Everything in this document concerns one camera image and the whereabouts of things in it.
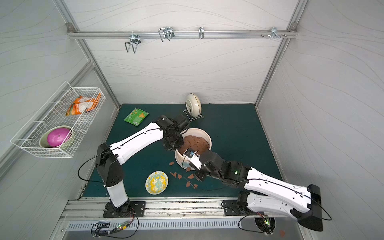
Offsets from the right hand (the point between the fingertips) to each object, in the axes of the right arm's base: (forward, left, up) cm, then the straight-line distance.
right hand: (191, 161), depth 69 cm
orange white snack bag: (+20, +54, +17) cm, 60 cm away
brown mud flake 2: (-1, +7, -19) cm, 21 cm away
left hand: (+9, +6, -5) cm, 12 cm away
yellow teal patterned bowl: (-5, +20, -19) cm, 28 cm away
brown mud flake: (-5, +2, -19) cm, 20 cm away
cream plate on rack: (+41, +1, -3) cm, 41 cm away
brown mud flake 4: (0, +10, -19) cm, 21 cm away
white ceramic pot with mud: (+18, 0, -9) cm, 21 cm away
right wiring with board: (-20, -38, -22) cm, 48 cm away
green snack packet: (+40, +45, -17) cm, 63 cm away
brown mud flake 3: (-5, -2, -19) cm, 20 cm away
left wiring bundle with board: (-27, +31, -18) cm, 44 cm away
